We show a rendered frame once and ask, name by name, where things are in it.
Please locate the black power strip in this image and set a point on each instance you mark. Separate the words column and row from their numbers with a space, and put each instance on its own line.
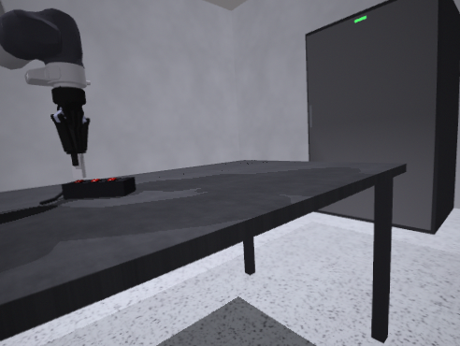
column 96, row 188

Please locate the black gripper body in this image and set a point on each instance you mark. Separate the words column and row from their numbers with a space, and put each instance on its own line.
column 68, row 98

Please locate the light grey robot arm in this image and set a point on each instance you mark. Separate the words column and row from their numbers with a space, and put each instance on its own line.
column 50, row 36

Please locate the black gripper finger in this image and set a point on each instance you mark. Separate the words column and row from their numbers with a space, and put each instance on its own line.
column 83, row 135
column 70, row 141

